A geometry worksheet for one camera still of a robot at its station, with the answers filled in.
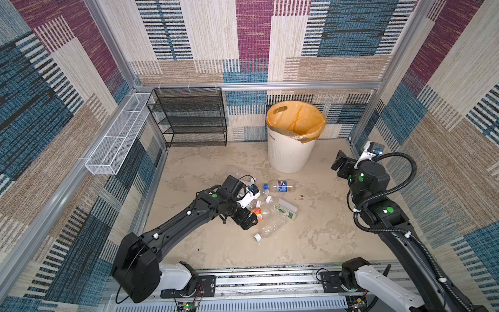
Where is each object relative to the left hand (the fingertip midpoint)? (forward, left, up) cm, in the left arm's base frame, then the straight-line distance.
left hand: (249, 214), depth 80 cm
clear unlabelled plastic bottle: (+22, 0, -8) cm, 23 cm away
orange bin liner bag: (+48, -28, +10) cm, 56 cm away
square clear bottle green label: (+5, -17, -7) cm, 19 cm away
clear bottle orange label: (+4, -4, -6) cm, 8 cm away
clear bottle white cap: (-1, -10, -6) cm, 12 cm away
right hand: (+10, -37, +22) cm, 44 cm away
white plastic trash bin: (+28, -18, +4) cm, 34 cm away
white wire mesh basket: (+29, +65, +7) cm, 71 cm away
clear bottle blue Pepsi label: (+17, -17, -7) cm, 25 cm away
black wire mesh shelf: (+55, +32, +8) cm, 64 cm away
